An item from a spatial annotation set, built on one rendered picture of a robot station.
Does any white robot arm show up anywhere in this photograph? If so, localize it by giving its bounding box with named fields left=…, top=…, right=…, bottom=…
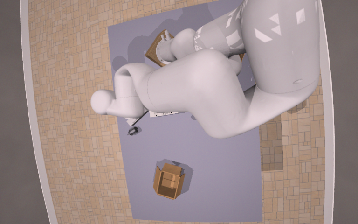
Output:
left=90, top=0, right=320, bottom=139

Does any grey power strip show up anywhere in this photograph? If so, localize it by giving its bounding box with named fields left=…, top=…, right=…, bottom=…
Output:
left=149, top=111, right=177, bottom=117

